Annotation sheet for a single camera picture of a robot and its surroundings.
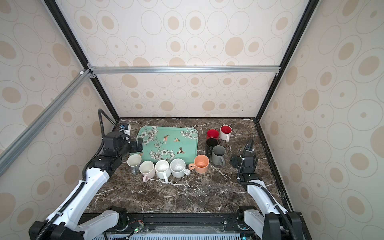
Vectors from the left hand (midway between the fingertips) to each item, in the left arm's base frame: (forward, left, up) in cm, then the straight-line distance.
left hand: (136, 135), depth 78 cm
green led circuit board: (-39, -4, -22) cm, 45 cm away
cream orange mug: (-6, -34, -22) cm, 41 cm away
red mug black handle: (+17, -42, -20) cm, 50 cm away
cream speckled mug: (-7, -20, -24) cm, 31 cm away
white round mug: (-12, -13, -17) cm, 24 cm away
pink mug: (-10, -3, -18) cm, 21 cm away
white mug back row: (+18, -51, -20) cm, 58 cm away
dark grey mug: (0, -45, -18) cm, 48 cm away
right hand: (-3, -59, -16) cm, 61 cm away
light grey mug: (-5, +6, -19) cm, 21 cm away
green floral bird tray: (+13, -11, -27) cm, 32 cm away
